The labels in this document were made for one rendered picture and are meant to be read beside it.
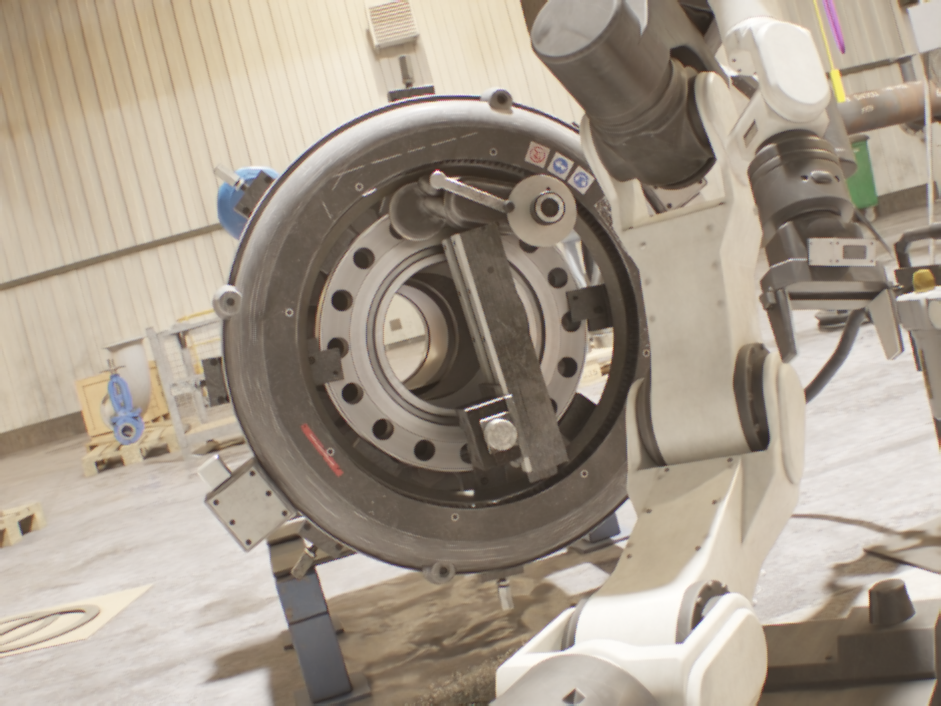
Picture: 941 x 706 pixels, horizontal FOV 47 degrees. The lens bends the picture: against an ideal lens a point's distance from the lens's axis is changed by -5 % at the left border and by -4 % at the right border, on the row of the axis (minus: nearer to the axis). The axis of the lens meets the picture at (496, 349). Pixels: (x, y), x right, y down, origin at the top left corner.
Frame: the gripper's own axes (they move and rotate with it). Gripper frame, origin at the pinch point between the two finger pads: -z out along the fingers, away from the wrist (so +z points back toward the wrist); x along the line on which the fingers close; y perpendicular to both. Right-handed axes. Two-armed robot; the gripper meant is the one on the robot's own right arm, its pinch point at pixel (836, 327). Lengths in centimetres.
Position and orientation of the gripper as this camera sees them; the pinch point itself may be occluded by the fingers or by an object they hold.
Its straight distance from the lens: 102.6
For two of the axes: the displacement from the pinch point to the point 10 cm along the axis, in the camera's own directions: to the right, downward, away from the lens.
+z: -1.2, -9.0, 4.1
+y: -2.0, 4.3, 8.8
